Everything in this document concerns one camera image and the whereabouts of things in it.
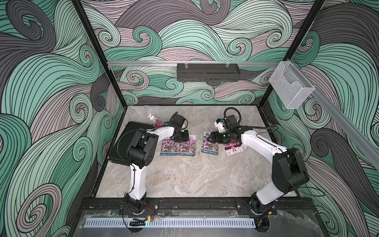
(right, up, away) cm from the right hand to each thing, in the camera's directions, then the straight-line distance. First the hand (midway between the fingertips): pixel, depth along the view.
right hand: (210, 140), depth 88 cm
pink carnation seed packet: (+17, -6, +7) cm, 19 cm away
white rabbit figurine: (-39, +13, +15) cm, 44 cm away
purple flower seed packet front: (-26, -6, +7) cm, 28 cm away
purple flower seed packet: (-14, -6, +7) cm, 17 cm away
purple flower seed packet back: (0, -6, +7) cm, 9 cm away
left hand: (-13, 0, +10) cm, 16 cm away
